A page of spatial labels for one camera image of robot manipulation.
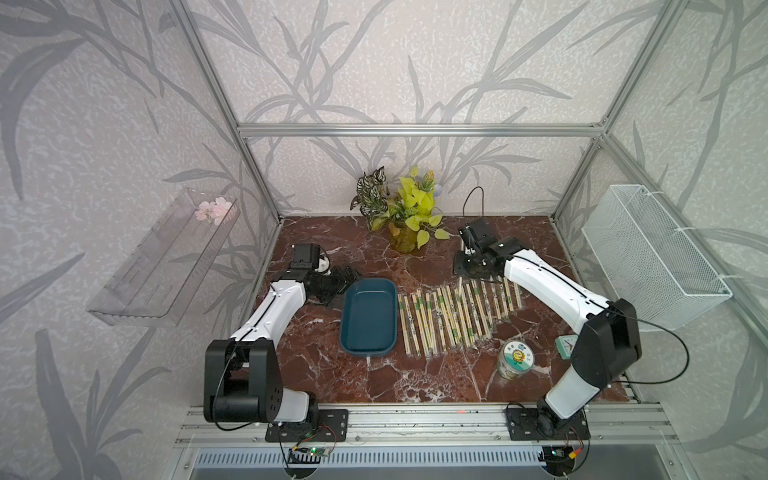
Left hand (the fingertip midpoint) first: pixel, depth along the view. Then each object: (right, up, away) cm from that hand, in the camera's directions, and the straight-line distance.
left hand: (356, 283), depth 86 cm
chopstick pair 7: (+35, -11, +8) cm, 37 cm away
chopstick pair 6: (+32, -13, +6) cm, 35 cm away
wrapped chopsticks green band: (+30, -1, -1) cm, 30 cm away
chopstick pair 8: (+38, -10, +8) cm, 40 cm away
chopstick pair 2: (+14, -11, +8) cm, 19 cm away
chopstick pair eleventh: (+44, -7, +11) cm, 46 cm away
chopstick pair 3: (+19, -14, +5) cm, 24 cm away
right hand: (+29, +5, +2) cm, 30 cm away
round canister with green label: (+43, -18, -9) cm, 48 cm away
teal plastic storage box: (+3, -11, +5) cm, 13 cm away
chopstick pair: (+16, -14, +6) cm, 22 cm away
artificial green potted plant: (+15, +21, +7) cm, 26 cm away
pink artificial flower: (-34, +20, -10) cm, 41 cm away
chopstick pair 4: (+25, -13, +6) cm, 29 cm away
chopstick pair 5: (+27, -5, +13) cm, 30 cm away
